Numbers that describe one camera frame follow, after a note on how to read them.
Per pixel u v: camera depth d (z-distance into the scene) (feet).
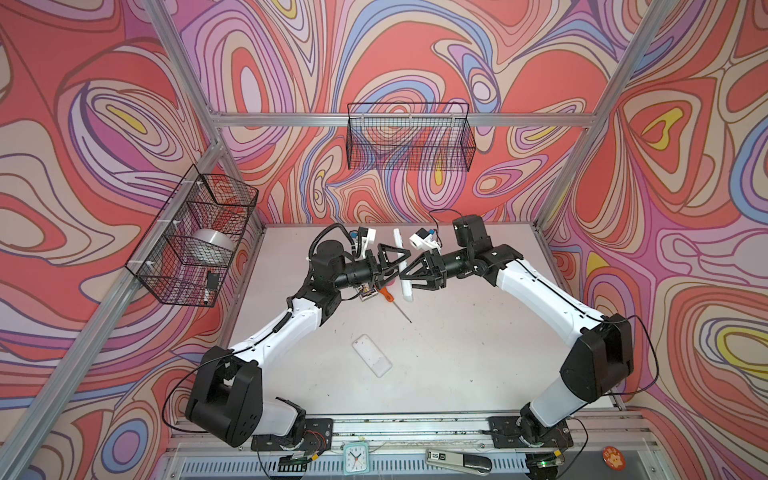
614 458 2.31
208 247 2.30
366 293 3.22
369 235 2.36
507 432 2.41
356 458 2.26
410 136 3.15
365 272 2.19
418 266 2.18
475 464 2.14
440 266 2.08
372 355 2.84
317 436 2.37
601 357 1.39
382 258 2.10
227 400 1.35
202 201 2.65
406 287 2.14
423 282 2.27
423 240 2.31
